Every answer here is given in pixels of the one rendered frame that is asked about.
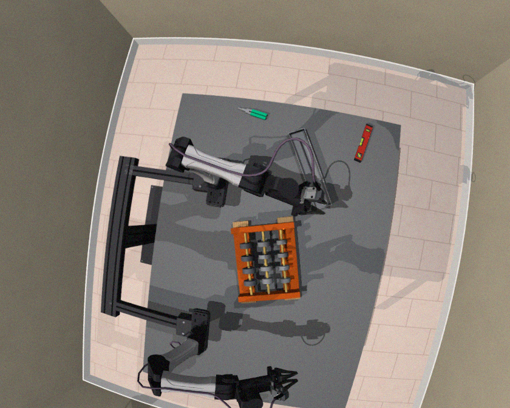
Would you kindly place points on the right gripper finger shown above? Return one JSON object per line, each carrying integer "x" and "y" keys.
{"x": 284, "y": 377}
{"x": 293, "y": 381}

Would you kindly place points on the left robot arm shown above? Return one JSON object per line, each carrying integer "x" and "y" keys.
{"x": 216, "y": 171}

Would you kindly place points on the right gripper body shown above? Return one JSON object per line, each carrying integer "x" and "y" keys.
{"x": 269, "y": 382}

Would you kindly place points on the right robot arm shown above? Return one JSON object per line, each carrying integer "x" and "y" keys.
{"x": 227, "y": 387}

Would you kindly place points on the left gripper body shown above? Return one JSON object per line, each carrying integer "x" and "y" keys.
{"x": 300, "y": 202}

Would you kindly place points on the red spirit level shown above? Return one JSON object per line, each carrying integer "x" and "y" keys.
{"x": 363, "y": 143}

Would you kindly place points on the green-handled pliers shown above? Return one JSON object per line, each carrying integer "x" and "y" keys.
{"x": 257, "y": 113}

